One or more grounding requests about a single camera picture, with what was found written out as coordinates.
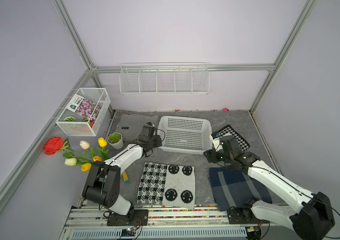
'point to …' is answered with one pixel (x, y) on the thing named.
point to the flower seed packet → (84, 107)
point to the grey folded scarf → (130, 125)
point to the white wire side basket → (71, 123)
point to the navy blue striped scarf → (231, 188)
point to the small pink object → (225, 109)
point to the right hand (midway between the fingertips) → (209, 150)
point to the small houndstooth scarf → (228, 130)
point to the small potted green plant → (115, 139)
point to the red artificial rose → (53, 145)
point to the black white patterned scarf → (173, 186)
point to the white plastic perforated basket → (184, 134)
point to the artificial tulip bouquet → (86, 158)
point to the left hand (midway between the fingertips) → (159, 140)
